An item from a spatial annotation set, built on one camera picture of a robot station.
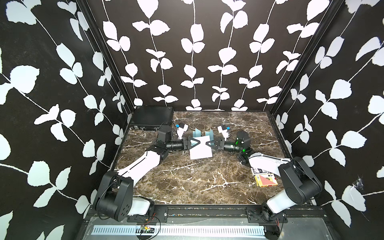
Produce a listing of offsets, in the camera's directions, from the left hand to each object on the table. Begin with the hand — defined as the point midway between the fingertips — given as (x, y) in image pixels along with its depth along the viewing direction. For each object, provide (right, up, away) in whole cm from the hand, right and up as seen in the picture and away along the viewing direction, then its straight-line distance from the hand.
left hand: (198, 142), depth 77 cm
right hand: (+4, -1, 0) cm, 4 cm away
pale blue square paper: (-1, +3, +27) cm, 27 cm away
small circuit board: (-26, -41, -7) cm, 49 cm away
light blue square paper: (+9, +3, +28) cm, 29 cm away
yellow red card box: (+38, -22, +4) cm, 44 cm away
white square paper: (+2, -5, 0) cm, 5 cm away
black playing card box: (+36, -19, +10) cm, 42 cm away
